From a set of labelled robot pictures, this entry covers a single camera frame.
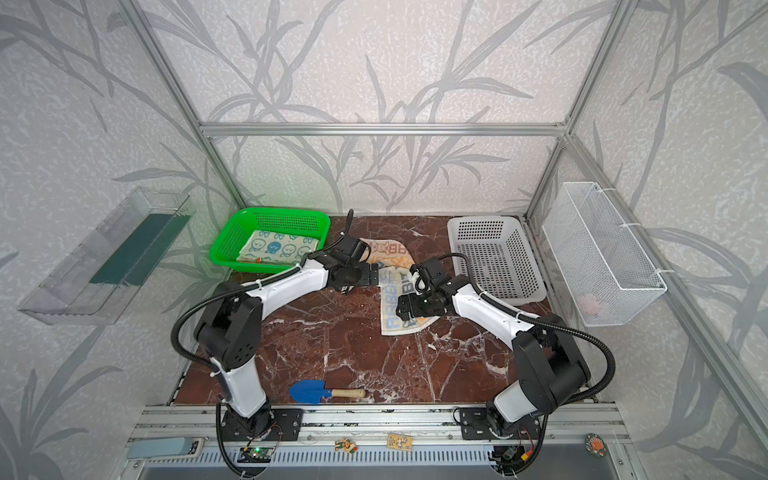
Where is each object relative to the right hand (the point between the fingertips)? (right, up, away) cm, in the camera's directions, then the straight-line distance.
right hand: (408, 301), depth 87 cm
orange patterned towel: (-4, +5, +14) cm, 16 cm away
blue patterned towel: (-48, +16, +19) cm, 54 cm away
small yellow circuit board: (-2, -30, -17) cm, 35 cm away
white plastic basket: (+35, +11, +20) cm, 42 cm away
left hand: (-12, +9, +7) cm, 16 cm away
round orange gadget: (+44, -31, -17) cm, 57 cm away
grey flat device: (-57, -30, -19) cm, 67 cm away
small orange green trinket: (-15, -31, -16) cm, 38 cm away
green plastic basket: (-64, +18, +18) cm, 69 cm away
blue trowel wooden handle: (-27, -24, -5) cm, 36 cm away
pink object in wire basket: (+45, +2, -14) cm, 47 cm away
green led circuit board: (-38, -34, -16) cm, 53 cm away
